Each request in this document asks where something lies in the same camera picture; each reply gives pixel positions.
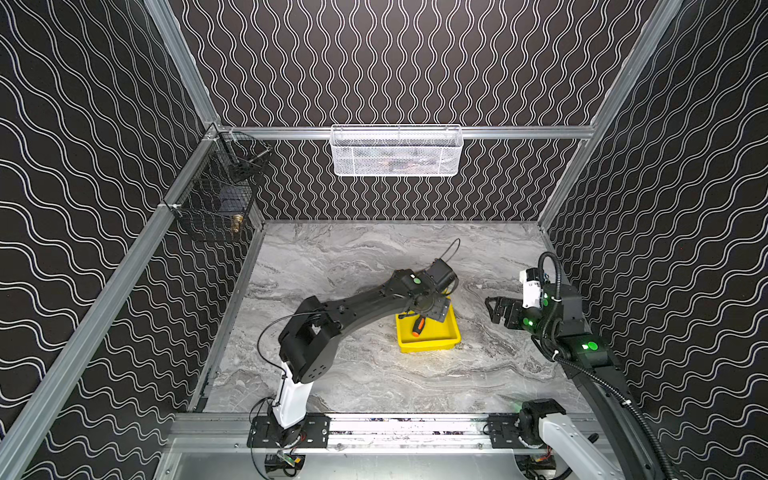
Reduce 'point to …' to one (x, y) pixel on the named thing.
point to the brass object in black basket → (237, 219)
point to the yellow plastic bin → (435, 334)
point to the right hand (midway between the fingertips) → (505, 301)
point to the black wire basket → (214, 204)
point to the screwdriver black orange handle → (418, 325)
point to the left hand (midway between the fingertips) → (443, 309)
